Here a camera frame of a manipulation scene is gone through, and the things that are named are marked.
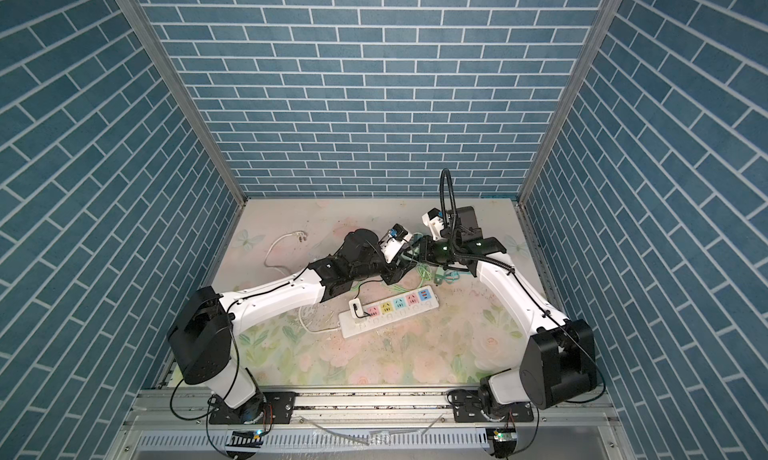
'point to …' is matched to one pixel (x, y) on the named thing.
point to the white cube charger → (359, 308)
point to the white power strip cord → (315, 331)
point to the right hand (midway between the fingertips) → (405, 250)
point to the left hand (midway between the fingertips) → (411, 258)
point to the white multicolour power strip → (389, 310)
